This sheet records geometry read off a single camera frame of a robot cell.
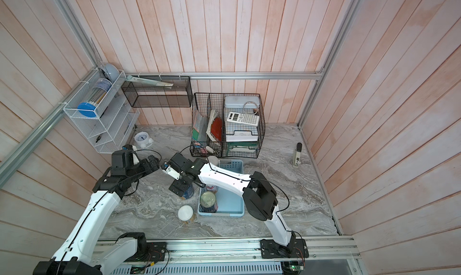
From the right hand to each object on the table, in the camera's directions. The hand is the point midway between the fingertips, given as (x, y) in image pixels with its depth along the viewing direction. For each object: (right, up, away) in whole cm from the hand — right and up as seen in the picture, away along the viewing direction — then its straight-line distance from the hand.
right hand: (180, 181), depth 84 cm
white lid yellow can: (+4, -13, -6) cm, 15 cm away
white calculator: (+31, +31, +10) cm, 45 cm away
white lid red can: (+15, -3, -1) cm, 16 cm away
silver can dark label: (+14, -8, -8) cm, 18 cm away
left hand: (-12, +8, -4) cm, 15 cm away
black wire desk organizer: (+22, +28, +9) cm, 37 cm away
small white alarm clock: (-31, +20, +27) cm, 45 cm away
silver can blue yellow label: (+4, -6, +1) cm, 7 cm away
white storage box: (+31, +42, +17) cm, 55 cm away
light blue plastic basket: (+24, -12, +2) cm, 27 cm away
